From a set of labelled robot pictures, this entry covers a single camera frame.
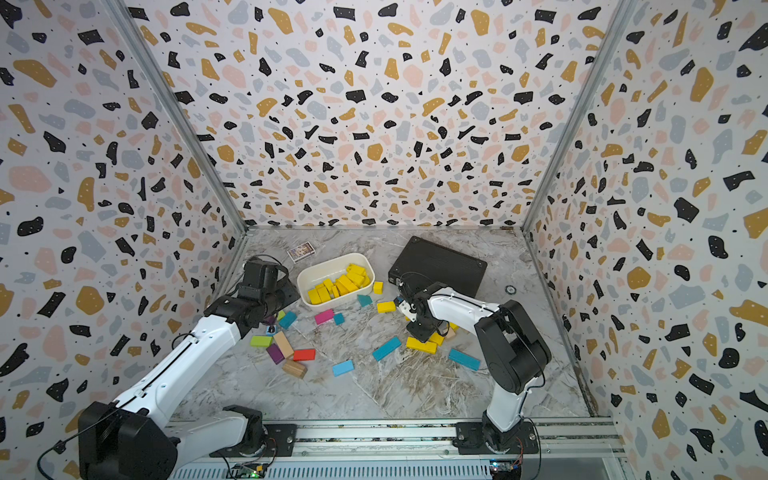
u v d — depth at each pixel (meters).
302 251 1.13
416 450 0.73
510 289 1.03
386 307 0.98
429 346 0.89
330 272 1.07
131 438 0.37
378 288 1.01
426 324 0.79
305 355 0.88
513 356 0.47
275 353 0.88
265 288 0.63
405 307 0.86
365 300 1.00
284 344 0.90
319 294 0.98
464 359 0.88
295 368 0.84
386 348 0.91
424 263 1.06
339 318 0.97
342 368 0.86
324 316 0.97
